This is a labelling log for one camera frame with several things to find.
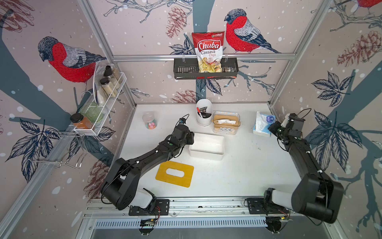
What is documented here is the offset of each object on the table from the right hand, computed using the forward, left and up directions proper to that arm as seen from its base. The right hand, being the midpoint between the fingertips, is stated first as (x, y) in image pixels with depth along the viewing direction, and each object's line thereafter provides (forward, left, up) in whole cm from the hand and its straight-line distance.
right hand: (269, 121), depth 86 cm
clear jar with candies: (+8, +77, -13) cm, 79 cm away
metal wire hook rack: (-30, +95, +18) cm, 101 cm away
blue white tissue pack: (-1, +5, 0) cm, 5 cm away
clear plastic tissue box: (+2, +23, -13) cm, 27 cm away
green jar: (-10, +94, +18) cm, 96 cm away
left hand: (-5, +45, -4) cm, 46 cm away
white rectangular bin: (-7, +36, -20) cm, 42 cm away
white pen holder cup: (+17, +39, -11) cm, 44 cm away
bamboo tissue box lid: (+13, +19, -13) cm, 27 cm away
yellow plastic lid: (-30, +49, -18) cm, 60 cm away
